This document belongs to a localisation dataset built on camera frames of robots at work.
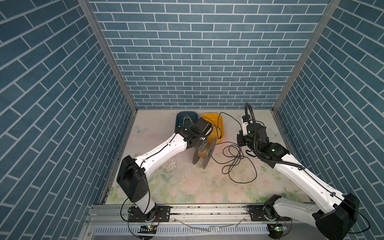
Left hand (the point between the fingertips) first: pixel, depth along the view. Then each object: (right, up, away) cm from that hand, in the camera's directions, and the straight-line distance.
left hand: (201, 142), depth 82 cm
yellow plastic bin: (+11, +13, +26) cm, 32 cm away
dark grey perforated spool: (+3, -7, +2) cm, 8 cm away
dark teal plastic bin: (-12, +14, +30) cm, 35 cm away
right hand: (+20, +8, -5) cm, 22 cm away
